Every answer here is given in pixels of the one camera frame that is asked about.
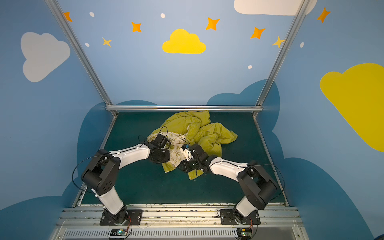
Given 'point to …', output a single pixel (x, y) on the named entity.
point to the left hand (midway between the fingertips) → (168, 158)
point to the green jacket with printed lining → (188, 128)
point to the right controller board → (244, 233)
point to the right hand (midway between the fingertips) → (181, 164)
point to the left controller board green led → (118, 232)
